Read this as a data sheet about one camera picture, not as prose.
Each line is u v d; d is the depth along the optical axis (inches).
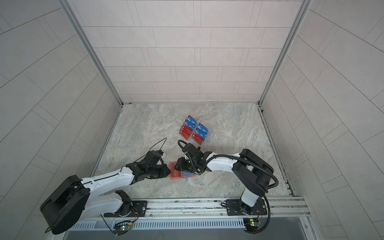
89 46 33.4
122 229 25.7
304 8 28.0
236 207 27.8
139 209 27.7
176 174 31.9
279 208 28.9
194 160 25.8
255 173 17.6
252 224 26.7
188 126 37.6
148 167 25.7
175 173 32.1
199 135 35.9
